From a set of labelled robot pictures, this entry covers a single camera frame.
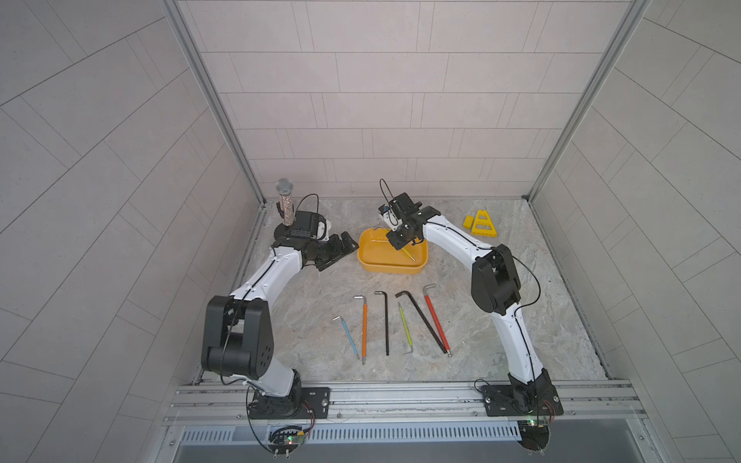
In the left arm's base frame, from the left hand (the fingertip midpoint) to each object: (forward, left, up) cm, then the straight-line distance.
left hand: (352, 247), depth 88 cm
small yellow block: (+20, -42, -10) cm, 48 cm away
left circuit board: (-47, +13, -11) cm, 50 cm away
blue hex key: (-22, 0, -12) cm, 26 cm away
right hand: (+10, -13, -7) cm, 18 cm away
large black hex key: (-20, -24, -13) cm, 33 cm away
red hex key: (-9, -23, -12) cm, 28 cm away
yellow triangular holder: (+19, -48, -11) cm, 53 cm away
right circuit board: (-45, -47, -13) cm, 66 cm away
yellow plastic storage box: (+4, -8, -10) cm, 14 cm away
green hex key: (-21, -17, -12) cm, 30 cm away
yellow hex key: (+2, -18, -6) cm, 19 cm away
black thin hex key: (-18, -11, -12) cm, 24 cm away
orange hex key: (-19, -4, -13) cm, 24 cm away
